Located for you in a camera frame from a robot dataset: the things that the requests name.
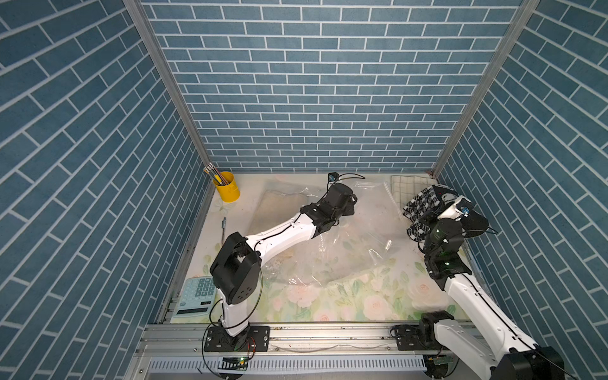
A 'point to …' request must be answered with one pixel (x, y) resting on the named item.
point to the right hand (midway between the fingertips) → (445, 203)
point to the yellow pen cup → (229, 192)
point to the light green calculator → (196, 298)
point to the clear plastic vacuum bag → (370, 247)
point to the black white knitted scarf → (424, 207)
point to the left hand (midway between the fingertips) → (355, 200)
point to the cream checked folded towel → (405, 188)
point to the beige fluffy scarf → (276, 209)
